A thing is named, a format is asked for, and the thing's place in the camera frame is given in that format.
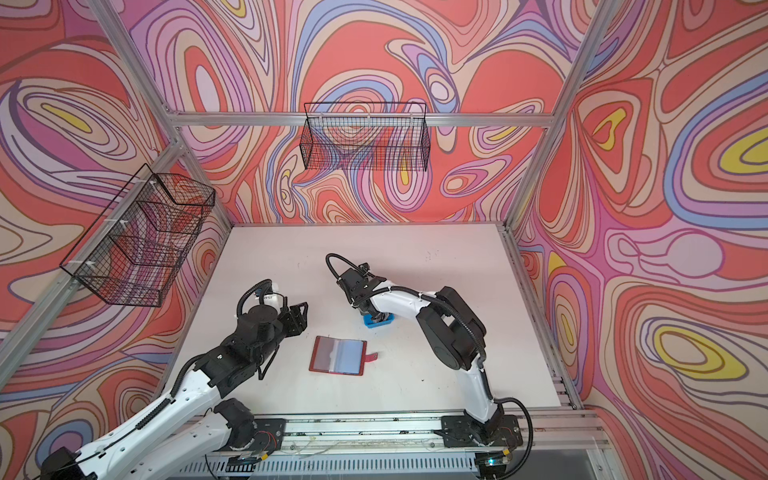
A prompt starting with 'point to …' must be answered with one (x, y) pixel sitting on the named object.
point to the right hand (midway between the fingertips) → (383, 304)
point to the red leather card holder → (341, 356)
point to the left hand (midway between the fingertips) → (306, 305)
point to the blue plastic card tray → (370, 323)
